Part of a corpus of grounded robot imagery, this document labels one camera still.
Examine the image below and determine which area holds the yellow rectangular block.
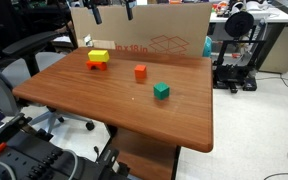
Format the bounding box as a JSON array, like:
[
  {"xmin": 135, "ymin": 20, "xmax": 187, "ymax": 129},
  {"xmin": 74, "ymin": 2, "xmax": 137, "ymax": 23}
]
[{"xmin": 87, "ymin": 49, "xmax": 111, "ymax": 63}]

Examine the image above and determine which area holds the orange arch block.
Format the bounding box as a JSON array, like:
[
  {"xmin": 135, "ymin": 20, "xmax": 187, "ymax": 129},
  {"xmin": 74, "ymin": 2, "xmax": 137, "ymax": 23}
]
[{"xmin": 85, "ymin": 60, "xmax": 108, "ymax": 72}]

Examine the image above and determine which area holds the orange cube block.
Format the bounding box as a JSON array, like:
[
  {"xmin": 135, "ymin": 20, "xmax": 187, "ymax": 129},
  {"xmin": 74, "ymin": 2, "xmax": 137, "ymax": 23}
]
[{"xmin": 133, "ymin": 64, "xmax": 148, "ymax": 80}]

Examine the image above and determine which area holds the green cube block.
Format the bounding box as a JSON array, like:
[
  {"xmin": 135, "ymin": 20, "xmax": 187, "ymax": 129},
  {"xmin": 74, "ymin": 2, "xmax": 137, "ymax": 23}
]
[{"xmin": 153, "ymin": 81, "xmax": 171, "ymax": 101}]

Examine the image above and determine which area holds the white crumpled paper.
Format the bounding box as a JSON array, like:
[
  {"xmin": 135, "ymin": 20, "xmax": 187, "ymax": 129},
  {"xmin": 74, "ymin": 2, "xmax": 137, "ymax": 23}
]
[{"xmin": 83, "ymin": 33, "xmax": 95, "ymax": 48}]

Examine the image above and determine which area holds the large cardboard box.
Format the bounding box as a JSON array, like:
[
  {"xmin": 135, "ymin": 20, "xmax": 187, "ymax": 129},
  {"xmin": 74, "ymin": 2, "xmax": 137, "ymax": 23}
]
[{"xmin": 70, "ymin": 3, "xmax": 213, "ymax": 58}]

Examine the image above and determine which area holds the teal round object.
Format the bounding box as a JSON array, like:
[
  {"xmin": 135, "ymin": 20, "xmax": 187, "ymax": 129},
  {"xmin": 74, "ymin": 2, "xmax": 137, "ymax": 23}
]
[{"xmin": 202, "ymin": 35, "xmax": 213, "ymax": 58}]

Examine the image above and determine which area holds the brown wooden table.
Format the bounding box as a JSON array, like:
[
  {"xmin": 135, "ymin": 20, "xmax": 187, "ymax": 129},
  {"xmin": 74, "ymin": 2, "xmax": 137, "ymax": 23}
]
[{"xmin": 12, "ymin": 46, "xmax": 215, "ymax": 180}]

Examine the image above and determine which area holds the black filament spool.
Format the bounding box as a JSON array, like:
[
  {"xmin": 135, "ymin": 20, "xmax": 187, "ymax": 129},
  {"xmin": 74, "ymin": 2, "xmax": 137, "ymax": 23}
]
[{"xmin": 224, "ymin": 10, "xmax": 255, "ymax": 38}]

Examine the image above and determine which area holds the black 3D printer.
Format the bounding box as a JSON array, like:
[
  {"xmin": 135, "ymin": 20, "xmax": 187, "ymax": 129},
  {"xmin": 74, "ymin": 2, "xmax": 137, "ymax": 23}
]
[{"xmin": 212, "ymin": 9, "xmax": 268, "ymax": 94}]

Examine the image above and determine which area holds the gray office chair with armrest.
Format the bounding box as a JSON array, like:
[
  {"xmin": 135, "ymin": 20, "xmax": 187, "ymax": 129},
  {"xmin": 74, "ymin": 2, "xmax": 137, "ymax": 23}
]
[{"xmin": 0, "ymin": 31, "xmax": 96, "ymax": 132}]

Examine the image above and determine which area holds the black power strip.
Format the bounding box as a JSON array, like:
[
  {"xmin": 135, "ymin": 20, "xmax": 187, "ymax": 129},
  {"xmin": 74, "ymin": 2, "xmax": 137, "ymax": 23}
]
[{"xmin": 3, "ymin": 131, "xmax": 85, "ymax": 180}]

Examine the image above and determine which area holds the black clamp with orange handle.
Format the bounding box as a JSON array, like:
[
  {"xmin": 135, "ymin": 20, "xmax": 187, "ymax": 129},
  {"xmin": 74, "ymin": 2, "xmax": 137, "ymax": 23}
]
[{"xmin": 0, "ymin": 113, "xmax": 32, "ymax": 161}]

